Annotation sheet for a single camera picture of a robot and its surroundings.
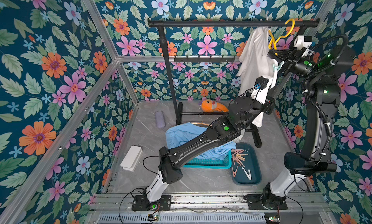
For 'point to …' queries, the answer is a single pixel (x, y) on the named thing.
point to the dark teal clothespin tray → (252, 163)
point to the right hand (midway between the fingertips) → (276, 50)
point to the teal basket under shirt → (225, 162)
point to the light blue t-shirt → (180, 133)
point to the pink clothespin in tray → (234, 172)
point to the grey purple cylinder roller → (160, 119)
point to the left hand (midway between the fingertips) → (275, 83)
